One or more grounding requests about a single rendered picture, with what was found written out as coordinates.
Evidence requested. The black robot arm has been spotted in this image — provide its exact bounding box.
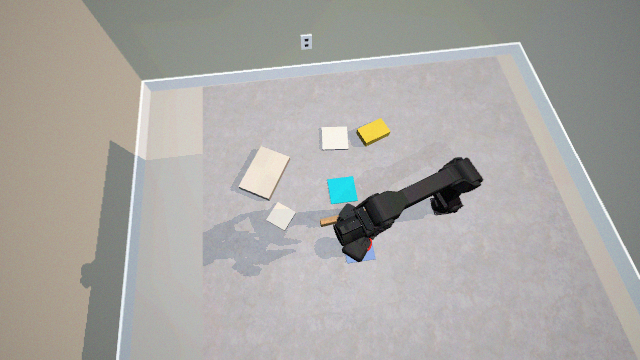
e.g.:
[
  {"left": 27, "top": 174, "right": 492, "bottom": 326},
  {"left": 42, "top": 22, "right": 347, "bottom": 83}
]
[{"left": 333, "top": 157, "right": 483, "bottom": 246}]

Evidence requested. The long wooden plank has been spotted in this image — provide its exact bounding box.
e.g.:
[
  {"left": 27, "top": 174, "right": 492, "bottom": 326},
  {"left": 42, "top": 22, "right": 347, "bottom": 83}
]
[{"left": 320, "top": 215, "right": 339, "bottom": 227}]

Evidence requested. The yellow rectangular block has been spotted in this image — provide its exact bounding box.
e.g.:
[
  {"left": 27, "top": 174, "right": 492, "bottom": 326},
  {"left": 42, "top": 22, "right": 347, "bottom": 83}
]
[{"left": 356, "top": 118, "right": 391, "bottom": 147}]

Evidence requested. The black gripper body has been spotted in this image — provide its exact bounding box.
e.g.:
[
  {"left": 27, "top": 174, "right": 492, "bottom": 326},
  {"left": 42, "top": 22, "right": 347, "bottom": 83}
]
[{"left": 342, "top": 234, "right": 377, "bottom": 262}]

